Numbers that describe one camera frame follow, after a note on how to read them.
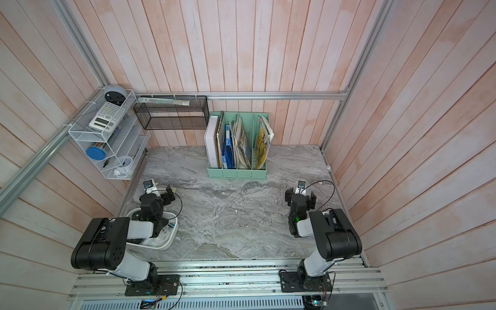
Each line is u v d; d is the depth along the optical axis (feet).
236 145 3.04
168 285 2.41
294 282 2.40
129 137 2.82
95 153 2.50
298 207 2.32
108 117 2.55
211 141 2.97
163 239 2.68
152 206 2.33
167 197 2.77
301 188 2.57
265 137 3.19
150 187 2.58
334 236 1.52
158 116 3.52
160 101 2.98
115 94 2.63
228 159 3.38
